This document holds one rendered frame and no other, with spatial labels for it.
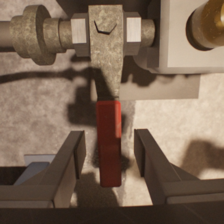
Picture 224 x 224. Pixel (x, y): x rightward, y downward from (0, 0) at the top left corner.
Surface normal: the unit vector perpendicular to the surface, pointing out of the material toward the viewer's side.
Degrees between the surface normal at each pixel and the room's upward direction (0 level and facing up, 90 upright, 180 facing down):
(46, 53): 85
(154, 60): 90
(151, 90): 0
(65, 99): 0
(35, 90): 0
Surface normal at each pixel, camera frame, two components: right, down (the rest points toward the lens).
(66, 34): 0.02, 0.44
